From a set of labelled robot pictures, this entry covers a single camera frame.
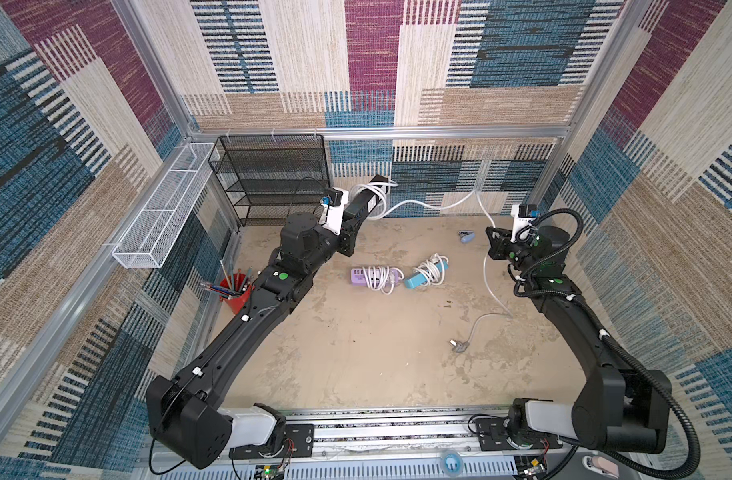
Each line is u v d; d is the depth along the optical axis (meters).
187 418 0.37
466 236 1.12
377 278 0.97
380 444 0.74
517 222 0.70
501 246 0.72
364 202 0.70
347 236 0.62
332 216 0.60
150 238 0.71
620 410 0.41
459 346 0.87
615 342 0.47
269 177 1.08
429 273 0.97
